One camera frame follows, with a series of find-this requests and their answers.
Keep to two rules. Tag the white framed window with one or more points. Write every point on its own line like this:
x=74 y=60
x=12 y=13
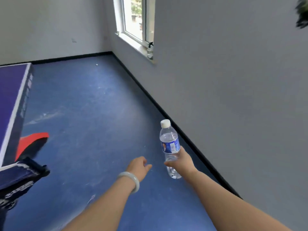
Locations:
x=132 y=16

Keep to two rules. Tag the person's right hand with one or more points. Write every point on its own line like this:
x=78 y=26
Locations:
x=185 y=164

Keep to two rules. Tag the white jade bangle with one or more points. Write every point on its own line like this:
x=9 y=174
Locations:
x=127 y=173

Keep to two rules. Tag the person's right forearm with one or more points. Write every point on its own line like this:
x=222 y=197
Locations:
x=228 y=206

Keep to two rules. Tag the person's left forearm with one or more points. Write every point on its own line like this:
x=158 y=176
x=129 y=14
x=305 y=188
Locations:
x=103 y=209

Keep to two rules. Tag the white window sill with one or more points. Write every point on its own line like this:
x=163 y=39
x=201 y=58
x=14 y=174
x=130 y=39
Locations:
x=134 y=44

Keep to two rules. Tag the person's left hand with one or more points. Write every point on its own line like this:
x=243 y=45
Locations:
x=137 y=168

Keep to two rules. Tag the blue table tennis table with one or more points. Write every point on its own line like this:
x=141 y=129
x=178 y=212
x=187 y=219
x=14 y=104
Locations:
x=9 y=93

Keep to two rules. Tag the black net post clamp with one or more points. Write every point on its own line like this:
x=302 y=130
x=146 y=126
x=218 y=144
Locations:
x=38 y=169

